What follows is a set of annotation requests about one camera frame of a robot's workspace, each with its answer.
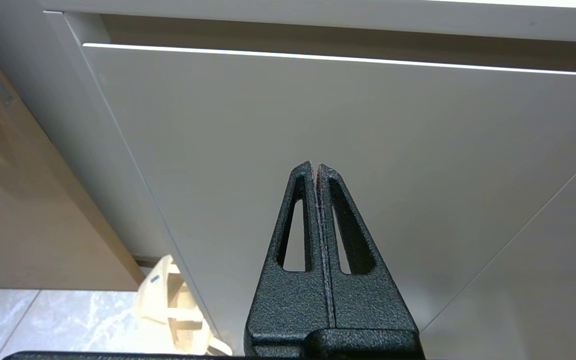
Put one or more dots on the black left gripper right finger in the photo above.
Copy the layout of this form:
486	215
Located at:
368	300

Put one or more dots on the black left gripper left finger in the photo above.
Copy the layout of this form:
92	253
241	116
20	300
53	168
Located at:
288	300

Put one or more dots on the cream canvas tote bag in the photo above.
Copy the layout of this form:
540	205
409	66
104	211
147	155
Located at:
158	300

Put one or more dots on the white cabinet door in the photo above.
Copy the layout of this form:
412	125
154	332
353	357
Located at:
543	280
418	140

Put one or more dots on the beige wooden cabinet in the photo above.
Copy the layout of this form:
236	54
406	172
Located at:
28	225

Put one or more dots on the white sideboard cabinet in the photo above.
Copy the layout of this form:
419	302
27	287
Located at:
68	100

